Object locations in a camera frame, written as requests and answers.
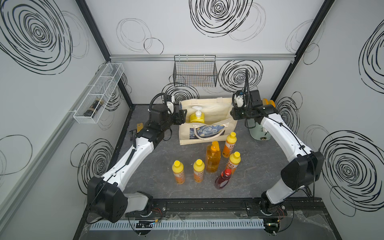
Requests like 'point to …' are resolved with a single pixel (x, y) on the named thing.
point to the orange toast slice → (266, 102)
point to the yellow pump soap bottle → (197, 117)
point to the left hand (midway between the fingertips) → (181, 110)
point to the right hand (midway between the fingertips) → (234, 111)
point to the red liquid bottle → (222, 180)
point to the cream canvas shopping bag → (219, 124)
